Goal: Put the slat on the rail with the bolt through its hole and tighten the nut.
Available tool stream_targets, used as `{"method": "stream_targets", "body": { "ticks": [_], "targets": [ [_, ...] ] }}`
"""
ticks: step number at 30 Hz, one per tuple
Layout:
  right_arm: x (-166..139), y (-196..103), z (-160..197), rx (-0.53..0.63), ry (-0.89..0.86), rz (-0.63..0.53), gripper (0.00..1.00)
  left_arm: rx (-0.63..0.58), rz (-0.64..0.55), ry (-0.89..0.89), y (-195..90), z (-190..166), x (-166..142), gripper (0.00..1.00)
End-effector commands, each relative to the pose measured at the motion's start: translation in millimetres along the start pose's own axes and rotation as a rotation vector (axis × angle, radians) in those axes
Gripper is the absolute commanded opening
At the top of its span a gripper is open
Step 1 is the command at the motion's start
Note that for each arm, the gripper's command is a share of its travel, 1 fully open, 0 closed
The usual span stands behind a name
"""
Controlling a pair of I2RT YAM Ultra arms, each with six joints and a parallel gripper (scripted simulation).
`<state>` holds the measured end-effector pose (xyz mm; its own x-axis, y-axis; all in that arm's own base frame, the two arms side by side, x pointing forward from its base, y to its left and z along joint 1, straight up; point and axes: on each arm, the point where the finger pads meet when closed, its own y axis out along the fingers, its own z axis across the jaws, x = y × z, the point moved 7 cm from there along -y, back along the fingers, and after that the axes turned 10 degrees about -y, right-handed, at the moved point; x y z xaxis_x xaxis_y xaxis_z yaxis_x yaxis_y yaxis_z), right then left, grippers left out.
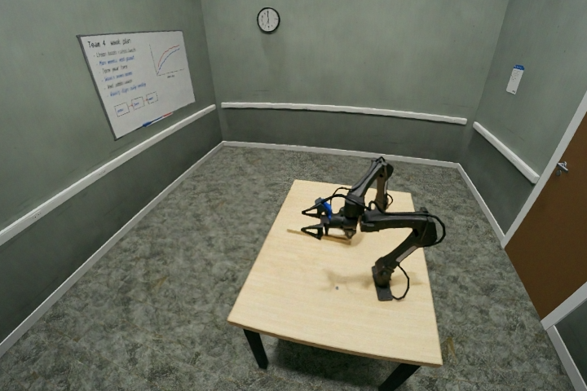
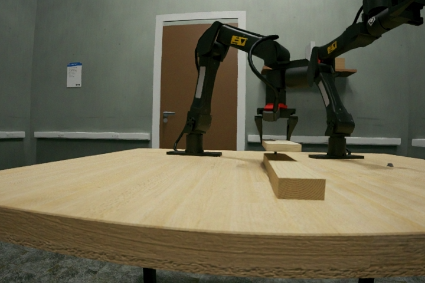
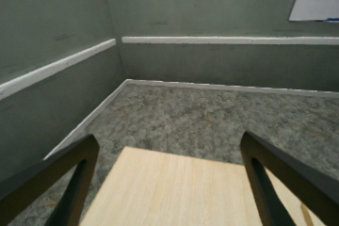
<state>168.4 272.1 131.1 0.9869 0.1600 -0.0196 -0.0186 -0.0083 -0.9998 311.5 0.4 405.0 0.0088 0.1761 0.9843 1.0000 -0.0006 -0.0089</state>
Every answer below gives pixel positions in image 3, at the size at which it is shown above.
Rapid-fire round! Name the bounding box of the light wooden beam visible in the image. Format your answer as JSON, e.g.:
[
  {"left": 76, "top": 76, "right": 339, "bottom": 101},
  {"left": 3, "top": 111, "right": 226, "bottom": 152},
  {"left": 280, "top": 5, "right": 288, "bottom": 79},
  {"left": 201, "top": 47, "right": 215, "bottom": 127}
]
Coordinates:
[{"left": 299, "top": 203, "right": 325, "bottom": 226}]

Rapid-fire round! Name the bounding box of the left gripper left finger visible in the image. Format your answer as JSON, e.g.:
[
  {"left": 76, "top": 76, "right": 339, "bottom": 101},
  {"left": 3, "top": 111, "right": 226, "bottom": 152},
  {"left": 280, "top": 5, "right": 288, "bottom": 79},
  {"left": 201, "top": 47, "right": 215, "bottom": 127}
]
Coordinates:
[{"left": 0, "top": 134, "right": 100, "bottom": 226}]

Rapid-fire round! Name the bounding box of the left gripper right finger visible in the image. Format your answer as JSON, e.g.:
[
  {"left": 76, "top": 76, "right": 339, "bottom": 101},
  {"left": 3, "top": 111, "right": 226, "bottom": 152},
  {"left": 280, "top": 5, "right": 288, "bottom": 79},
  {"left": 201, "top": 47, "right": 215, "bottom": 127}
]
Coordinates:
[{"left": 239, "top": 131, "right": 339, "bottom": 226}]

